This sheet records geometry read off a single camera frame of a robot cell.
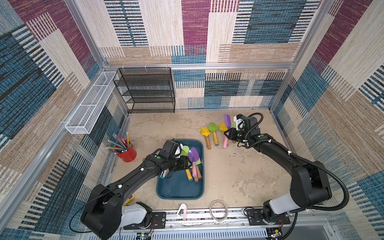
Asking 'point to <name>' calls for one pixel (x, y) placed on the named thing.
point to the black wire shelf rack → (147, 90)
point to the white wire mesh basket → (84, 118)
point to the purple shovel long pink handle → (228, 122)
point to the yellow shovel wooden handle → (205, 131)
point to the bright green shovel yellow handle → (189, 175)
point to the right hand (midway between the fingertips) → (227, 134)
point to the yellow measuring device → (128, 200)
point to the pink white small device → (182, 211)
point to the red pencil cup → (129, 155)
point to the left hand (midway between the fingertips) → (189, 164)
